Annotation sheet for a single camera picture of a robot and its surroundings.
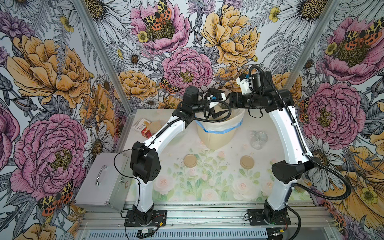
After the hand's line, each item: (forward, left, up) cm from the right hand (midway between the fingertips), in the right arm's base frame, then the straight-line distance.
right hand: (229, 104), depth 72 cm
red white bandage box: (+17, +55, -33) cm, 66 cm away
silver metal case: (-27, +58, -21) cm, 67 cm away
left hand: (+4, +2, -1) cm, 4 cm away
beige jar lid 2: (-9, +21, -38) cm, 44 cm away
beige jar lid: (-11, -14, -38) cm, 42 cm away
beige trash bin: (-3, +5, -26) cm, 27 cm away
